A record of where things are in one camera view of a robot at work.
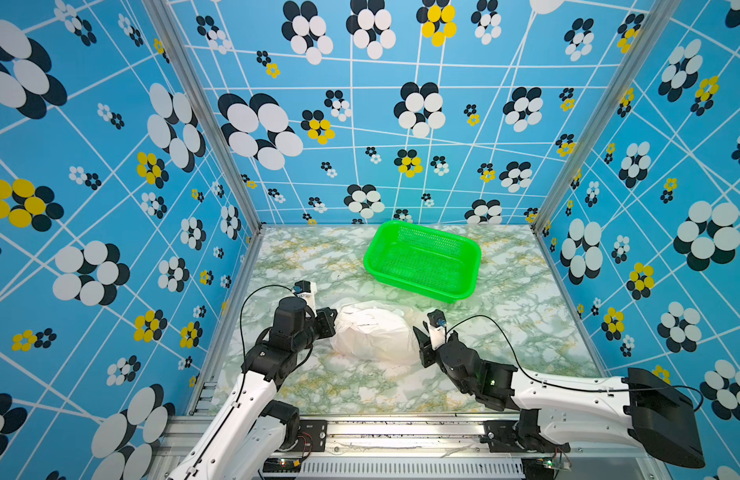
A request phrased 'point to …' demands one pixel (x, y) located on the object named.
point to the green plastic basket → (423, 260)
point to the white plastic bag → (376, 332)
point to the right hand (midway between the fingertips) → (421, 327)
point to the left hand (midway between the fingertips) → (339, 310)
